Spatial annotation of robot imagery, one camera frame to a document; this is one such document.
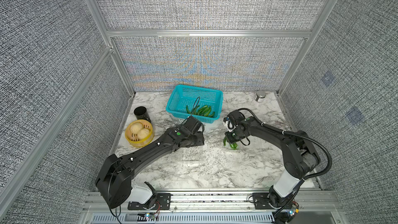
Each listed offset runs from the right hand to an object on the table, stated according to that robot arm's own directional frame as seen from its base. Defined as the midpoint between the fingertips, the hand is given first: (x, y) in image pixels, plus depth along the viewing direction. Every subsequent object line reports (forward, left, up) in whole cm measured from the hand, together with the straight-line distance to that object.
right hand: (228, 135), depth 91 cm
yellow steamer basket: (-1, +57, -2) cm, 57 cm away
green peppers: (+21, +13, -4) cm, 25 cm away
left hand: (-6, +15, +8) cm, 18 cm away
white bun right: (0, +50, +2) cm, 50 cm away
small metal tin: (+31, -26, 0) cm, 40 cm away
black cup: (+13, +53, +4) cm, 55 cm away
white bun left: (+4, +55, +2) cm, 55 cm away
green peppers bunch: (-6, -2, -1) cm, 6 cm away
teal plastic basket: (+34, +29, -3) cm, 44 cm away
